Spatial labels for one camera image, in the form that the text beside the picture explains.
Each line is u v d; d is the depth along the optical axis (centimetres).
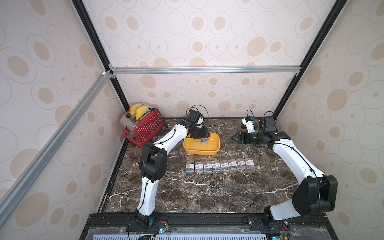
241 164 92
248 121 75
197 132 80
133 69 95
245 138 73
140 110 95
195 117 76
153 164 54
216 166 92
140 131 96
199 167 92
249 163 92
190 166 92
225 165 92
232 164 92
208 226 73
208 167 92
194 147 103
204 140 89
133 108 97
